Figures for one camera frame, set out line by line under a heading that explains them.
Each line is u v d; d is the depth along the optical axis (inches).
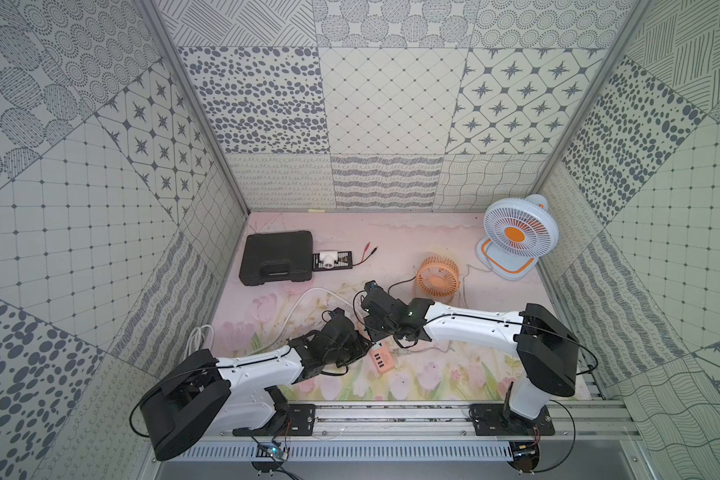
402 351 32.9
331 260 39.8
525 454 28.4
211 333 34.7
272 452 27.6
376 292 25.9
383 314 25.0
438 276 35.7
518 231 34.0
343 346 27.1
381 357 32.2
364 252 42.6
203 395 16.7
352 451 27.6
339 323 26.1
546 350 17.5
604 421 29.4
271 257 38.8
